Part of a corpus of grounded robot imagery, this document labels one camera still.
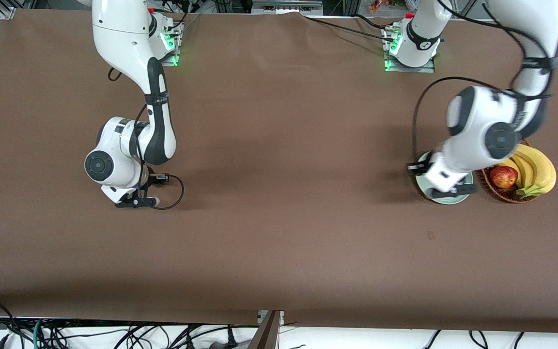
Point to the red yellow apple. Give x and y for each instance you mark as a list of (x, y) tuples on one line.
[(503, 177)]

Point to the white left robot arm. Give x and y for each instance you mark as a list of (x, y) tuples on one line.
[(482, 126)]

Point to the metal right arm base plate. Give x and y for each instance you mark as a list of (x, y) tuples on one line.
[(175, 53)]

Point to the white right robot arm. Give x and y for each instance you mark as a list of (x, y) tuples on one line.
[(129, 43)]

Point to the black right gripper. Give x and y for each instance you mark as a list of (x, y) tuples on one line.
[(151, 180)]

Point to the brown table cover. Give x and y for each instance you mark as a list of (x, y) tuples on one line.
[(279, 194)]

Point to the brown wicker basket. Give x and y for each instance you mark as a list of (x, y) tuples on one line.
[(502, 194)]

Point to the aluminium frame corner bracket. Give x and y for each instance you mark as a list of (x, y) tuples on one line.
[(6, 13)]

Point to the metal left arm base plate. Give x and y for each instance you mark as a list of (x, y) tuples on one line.
[(390, 65)]

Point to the grey power strip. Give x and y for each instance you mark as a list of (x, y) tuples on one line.
[(286, 7)]

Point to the black power plug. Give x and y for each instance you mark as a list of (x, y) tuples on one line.
[(231, 341)]

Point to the small red orange object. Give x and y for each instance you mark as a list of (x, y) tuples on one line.
[(380, 6)]

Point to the metal frame profile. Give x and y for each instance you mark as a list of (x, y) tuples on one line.
[(267, 334)]

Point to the yellow banana bunch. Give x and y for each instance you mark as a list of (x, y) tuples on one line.
[(540, 169)]

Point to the light green round plate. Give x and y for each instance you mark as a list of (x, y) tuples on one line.
[(448, 199)]

